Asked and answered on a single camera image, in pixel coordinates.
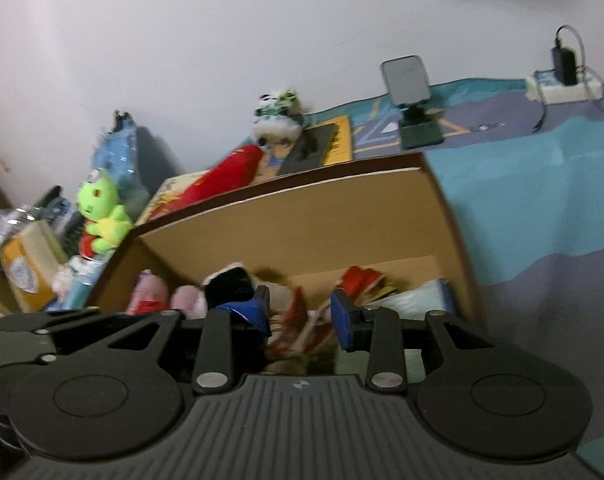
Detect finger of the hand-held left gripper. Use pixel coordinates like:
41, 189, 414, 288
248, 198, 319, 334
0, 309, 133, 365

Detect light blue bottle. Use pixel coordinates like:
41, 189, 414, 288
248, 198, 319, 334
62, 255, 105, 311

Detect yellow tissue box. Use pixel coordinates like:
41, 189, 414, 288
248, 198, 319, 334
0, 220, 65, 313

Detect red yellow comic book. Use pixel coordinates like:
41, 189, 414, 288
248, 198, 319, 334
134, 170, 218, 226

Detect green frog plush toy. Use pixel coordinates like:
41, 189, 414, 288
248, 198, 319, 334
77, 170, 133, 256

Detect pink plush toy red outfit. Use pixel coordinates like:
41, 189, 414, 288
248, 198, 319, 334
127, 269, 203, 318

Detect brown cardboard box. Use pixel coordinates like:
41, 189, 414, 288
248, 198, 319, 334
84, 152, 485, 376

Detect light blue plastic packet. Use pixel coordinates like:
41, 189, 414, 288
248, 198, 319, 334
382, 277, 458, 316

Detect black white plush toy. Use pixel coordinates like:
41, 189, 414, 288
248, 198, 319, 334
202, 261, 255, 311

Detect panda plush toy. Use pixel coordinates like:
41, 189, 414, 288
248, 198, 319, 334
253, 89, 305, 148

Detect blue plastic bag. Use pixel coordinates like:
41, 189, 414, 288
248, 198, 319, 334
89, 110, 150, 201

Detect phone stand with mirror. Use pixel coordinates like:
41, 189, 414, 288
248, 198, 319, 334
380, 56, 431, 106

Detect white power strip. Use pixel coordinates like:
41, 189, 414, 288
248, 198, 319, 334
526, 71, 604, 103

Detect yellow illustrated book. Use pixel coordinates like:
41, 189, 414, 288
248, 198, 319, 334
254, 115, 355, 181

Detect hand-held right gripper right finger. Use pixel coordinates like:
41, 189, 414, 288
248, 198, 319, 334
329, 289, 495, 391

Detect black smartphone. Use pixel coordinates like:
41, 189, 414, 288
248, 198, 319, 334
277, 124, 340, 177

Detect dark green phone stand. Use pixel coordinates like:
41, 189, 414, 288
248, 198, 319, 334
398, 104, 445, 150

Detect red printed pouch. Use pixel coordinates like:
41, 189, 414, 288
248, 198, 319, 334
332, 265, 403, 306

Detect black charger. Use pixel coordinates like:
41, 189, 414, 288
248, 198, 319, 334
551, 46, 580, 86

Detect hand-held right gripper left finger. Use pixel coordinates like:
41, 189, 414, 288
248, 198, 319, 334
104, 285, 273, 395

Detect dark basket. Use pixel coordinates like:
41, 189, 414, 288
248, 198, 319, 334
29, 185, 85, 256

